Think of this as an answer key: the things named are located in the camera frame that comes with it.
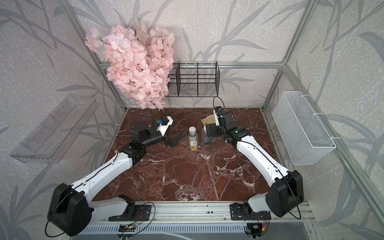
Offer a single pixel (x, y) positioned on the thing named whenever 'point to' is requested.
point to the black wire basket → (194, 79)
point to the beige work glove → (209, 119)
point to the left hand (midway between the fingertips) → (179, 128)
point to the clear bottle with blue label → (206, 140)
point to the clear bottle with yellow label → (193, 138)
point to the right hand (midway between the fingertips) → (214, 125)
